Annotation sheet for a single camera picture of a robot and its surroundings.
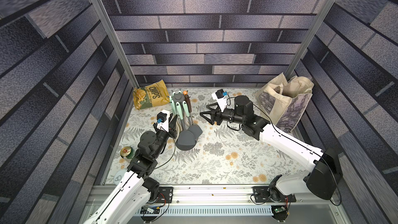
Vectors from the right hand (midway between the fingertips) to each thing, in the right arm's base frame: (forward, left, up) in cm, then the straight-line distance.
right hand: (202, 109), depth 71 cm
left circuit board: (-37, +24, -30) cm, 53 cm away
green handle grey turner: (0, +4, -18) cm, 19 cm away
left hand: (-3, +13, 0) cm, 13 cm away
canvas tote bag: (+9, -43, -5) cm, 44 cm away
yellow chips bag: (+28, +36, -20) cm, 50 cm away
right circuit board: (-37, -37, -33) cm, 62 cm away
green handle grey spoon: (0, +5, -19) cm, 19 cm away
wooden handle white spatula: (-2, +5, +5) cm, 8 cm away
